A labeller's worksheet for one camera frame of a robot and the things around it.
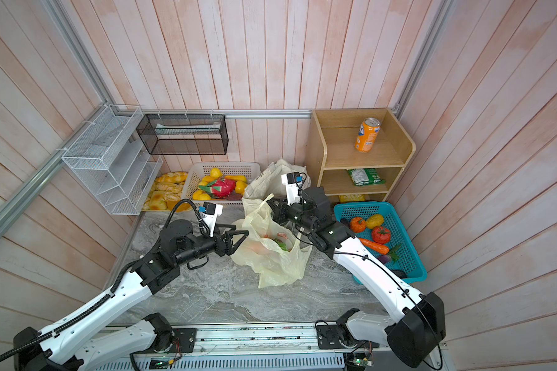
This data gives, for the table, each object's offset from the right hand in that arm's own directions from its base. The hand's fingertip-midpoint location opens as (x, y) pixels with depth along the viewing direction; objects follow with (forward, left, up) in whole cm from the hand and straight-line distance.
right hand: (266, 200), depth 71 cm
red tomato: (+4, -45, -26) cm, 53 cm away
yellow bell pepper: (+11, -45, -27) cm, 54 cm away
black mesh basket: (+43, +41, -6) cm, 60 cm away
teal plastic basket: (-14, -33, -31) cm, 48 cm away
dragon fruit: (+25, +24, -22) cm, 41 cm away
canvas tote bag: (+19, +1, -12) cm, 22 cm away
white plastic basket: (+35, +38, -22) cm, 56 cm away
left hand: (-10, +7, -5) cm, 13 cm away
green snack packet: (+23, -40, -12) cm, 47 cm away
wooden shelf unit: (+23, -33, -1) cm, 40 cm away
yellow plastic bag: (-11, -2, -14) cm, 18 cm away
